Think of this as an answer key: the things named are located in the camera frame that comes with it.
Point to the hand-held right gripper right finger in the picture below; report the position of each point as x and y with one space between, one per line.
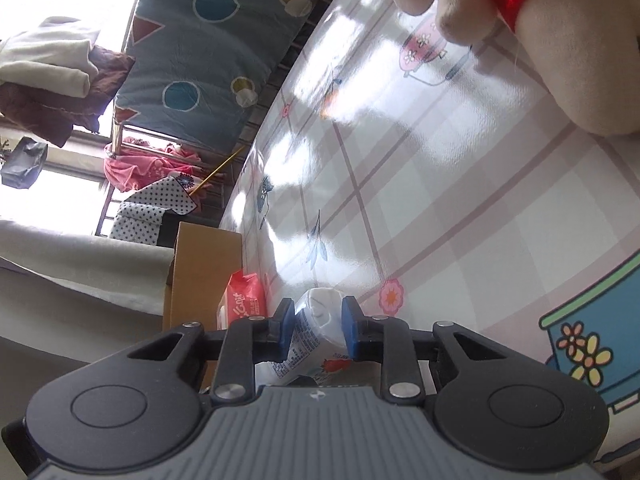
350 330

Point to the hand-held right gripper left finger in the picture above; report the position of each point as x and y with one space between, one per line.
286 327

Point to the white tissue pack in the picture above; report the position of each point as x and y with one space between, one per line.
312 320

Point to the brown cardboard box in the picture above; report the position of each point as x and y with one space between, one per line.
200 270

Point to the pink wet wipes pack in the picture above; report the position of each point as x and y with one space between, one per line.
245 300

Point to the dark grey cloth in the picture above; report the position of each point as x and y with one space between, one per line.
167 230

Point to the yellow stick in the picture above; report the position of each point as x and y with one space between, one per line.
220 167

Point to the plaid plastic tablecloth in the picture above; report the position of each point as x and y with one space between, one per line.
450 185

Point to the white polka dot cloth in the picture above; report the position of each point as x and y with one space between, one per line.
140 220

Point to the white curtain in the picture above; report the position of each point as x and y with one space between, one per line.
75 270

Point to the pink hanging clothes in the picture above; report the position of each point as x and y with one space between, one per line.
135 167

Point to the metal railing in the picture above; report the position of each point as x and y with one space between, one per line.
118 135

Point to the blue blanket with circles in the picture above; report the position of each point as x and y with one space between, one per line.
200 60

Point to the brown hanging cloth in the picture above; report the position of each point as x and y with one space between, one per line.
100 85

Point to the grey hanging bag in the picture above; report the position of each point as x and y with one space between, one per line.
22 162

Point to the black-haired doll in red shirt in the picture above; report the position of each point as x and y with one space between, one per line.
575 60

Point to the white hanging cloth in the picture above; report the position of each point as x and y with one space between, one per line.
45 60

